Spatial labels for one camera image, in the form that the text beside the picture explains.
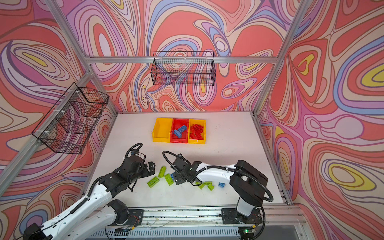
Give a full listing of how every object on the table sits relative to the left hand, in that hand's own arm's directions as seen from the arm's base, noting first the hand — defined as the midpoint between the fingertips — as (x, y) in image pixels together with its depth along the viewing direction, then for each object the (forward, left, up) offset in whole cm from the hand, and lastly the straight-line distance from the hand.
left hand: (151, 165), depth 81 cm
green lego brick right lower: (-9, -33, -8) cm, 35 cm away
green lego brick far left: (-6, 0, -8) cm, 10 cm away
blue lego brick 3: (+27, -13, -7) cm, 31 cm away
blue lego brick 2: (-8, -40, -8) cm, 41 cm away
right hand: (-4, -19, -9) cm, 21 cm away
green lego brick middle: (-5, -10, -8) cm, 13 cm away
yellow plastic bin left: (+32, -1, -8) cm, 32 cm away
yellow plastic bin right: (+36, -26, -4) cm, 45 cm away
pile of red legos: (+28, -25, -7) cm, 38 cm away
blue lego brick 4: (+32, -16, -8) cm, 37 cm away
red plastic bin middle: (+34, -12, -4) cm, 36 cm away
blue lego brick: (-3, -11, -9) cm, 15 cm away
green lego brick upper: (-1, -5, -7) cm, 9 cm away
